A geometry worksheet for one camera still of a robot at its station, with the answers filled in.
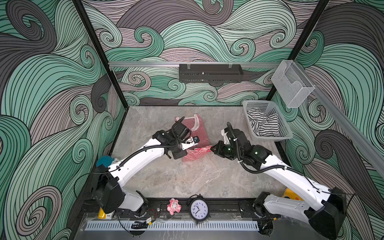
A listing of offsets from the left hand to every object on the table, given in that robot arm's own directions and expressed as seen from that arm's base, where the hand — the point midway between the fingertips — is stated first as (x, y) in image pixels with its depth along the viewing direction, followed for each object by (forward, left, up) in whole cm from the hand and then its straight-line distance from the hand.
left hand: (181, 146), depth 80 cm
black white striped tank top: (+25, -57, -11) cm, 63 cm away
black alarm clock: (-27, -10, -13) cm, 31 cm away
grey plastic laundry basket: (+41, -66, -9) cm, 78 cm away
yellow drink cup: (-31, +35, -10) cm, 48 cm away
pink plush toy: (-26, +3, -12) cm, 29 cm away
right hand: (-3, -15, +4) cm, 16 cm away
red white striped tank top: (+23, -11, -15) cm, 30 cm away
